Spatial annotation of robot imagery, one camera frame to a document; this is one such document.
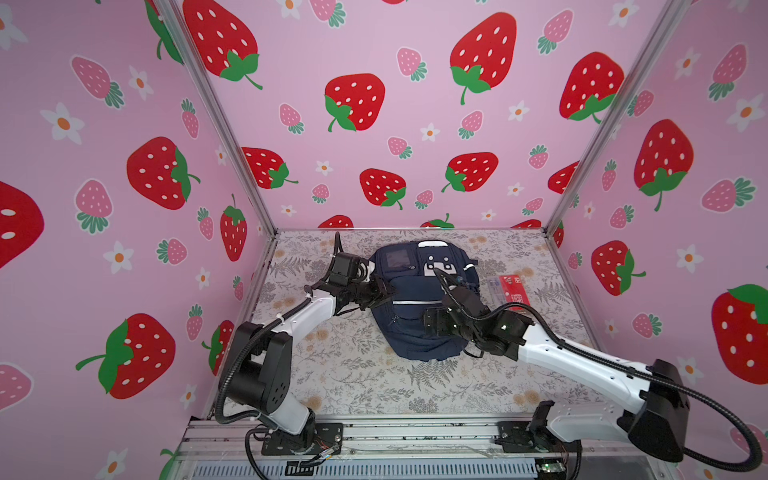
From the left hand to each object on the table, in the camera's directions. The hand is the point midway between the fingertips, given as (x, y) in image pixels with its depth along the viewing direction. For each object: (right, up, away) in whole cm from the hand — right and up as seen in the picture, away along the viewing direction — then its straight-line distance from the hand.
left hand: (397, 292), depth 85 cm
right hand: (+9, -5, -8) cm, 13 cm away
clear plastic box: (+33, -2, +17) cm, 38 cm away
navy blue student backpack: (+5, +6, +13) cm, 15 cm away
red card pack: (+42, -2, +20) cm, 47 cm away
